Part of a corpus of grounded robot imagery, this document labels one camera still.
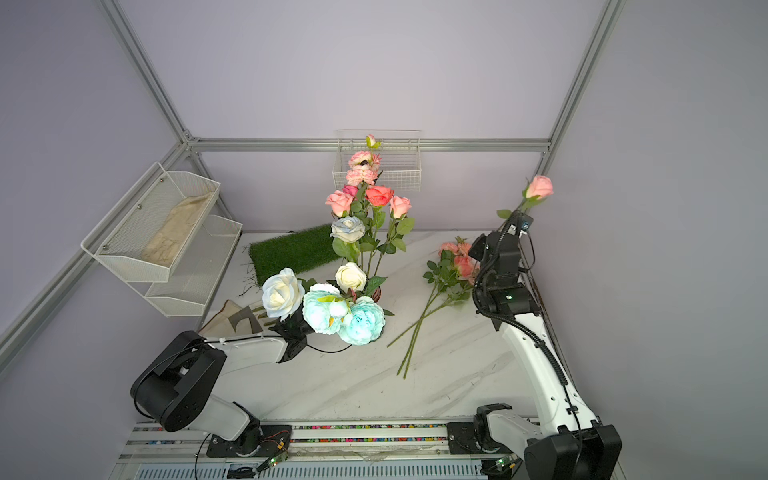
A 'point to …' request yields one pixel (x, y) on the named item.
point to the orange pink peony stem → (458, 269)
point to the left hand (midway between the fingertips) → (366, 306)
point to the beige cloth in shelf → (169, 238)
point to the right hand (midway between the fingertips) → (492, 238)
